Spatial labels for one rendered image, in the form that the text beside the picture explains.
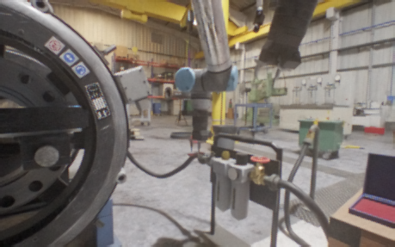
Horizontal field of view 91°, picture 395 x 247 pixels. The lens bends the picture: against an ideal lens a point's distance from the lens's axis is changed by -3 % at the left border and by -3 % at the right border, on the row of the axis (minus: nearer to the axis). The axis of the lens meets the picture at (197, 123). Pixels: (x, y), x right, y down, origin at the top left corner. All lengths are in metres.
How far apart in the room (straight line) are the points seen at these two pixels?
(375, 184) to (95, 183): 0.77
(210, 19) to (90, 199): 0.62
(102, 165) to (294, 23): 0.61
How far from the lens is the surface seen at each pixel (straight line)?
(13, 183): 0.80
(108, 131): 0.66
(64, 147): 0.58
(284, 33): 0.47
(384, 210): 0.63
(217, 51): 0.67
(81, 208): 0.70
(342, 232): 0.54
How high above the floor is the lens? 0.69
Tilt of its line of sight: 4 degrees down
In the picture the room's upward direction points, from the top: 1 degrees clockwise
